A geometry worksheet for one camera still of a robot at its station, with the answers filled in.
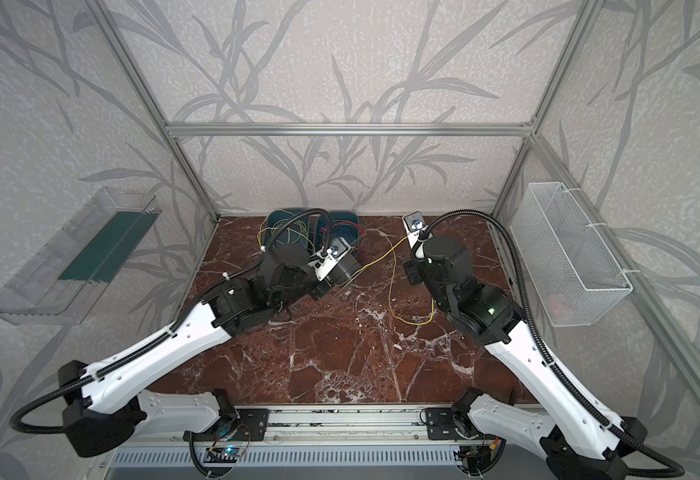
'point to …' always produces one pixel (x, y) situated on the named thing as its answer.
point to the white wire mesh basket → (570, 270)
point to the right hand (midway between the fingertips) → (418, 231)
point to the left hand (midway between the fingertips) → (339, 251)
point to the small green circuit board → (222, 454)
